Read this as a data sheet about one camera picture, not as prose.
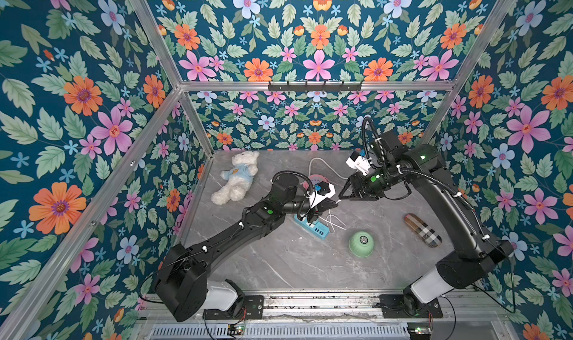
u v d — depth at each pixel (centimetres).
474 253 41
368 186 58
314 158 116
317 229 89
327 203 68
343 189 63
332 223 80
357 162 63
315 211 63
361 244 77
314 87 93
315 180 105
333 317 72
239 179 99
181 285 41
